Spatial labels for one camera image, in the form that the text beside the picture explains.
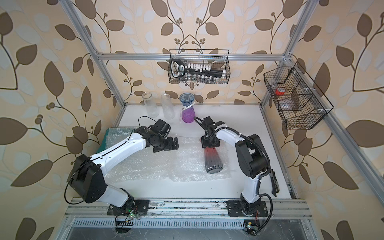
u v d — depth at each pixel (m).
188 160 0.89
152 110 1.12
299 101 0.82
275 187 0.79
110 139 0.89
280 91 0.81
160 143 0.68
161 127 0.67
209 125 0.71
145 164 0.88
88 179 0.42
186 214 0.74
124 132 0.94
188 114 1.15
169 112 1.10
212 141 0.81
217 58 0.91
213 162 0.80
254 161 0.50
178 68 0.84
